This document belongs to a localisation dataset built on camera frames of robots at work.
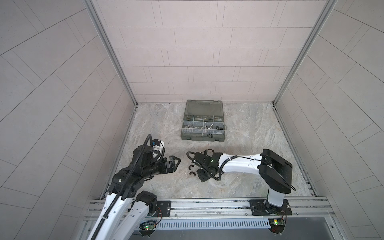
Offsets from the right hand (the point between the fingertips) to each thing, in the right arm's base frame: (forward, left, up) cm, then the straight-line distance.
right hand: (201, 179), depth 82 cm
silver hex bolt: (+31, -8, +5) cm, 33 cm away
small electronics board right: (-23, -34, 0) cm, 41 cm away
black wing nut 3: (+26, -8, +3) cm, 28 cm away
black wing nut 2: (+3, +4, +3) cm, 6 cm away
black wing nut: (+7, +6, +3) cm, 9 cm away
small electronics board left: (-20, +25, +5) cm, 32 cm away
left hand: (+2, +10, +20) cm, 23 cm away
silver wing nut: (+33, +6, +5) cm, 34 cm away
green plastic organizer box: (+37, -4, +6) cm, 38 cm away
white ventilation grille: (-20, -4, +1) cm, 21 cm away
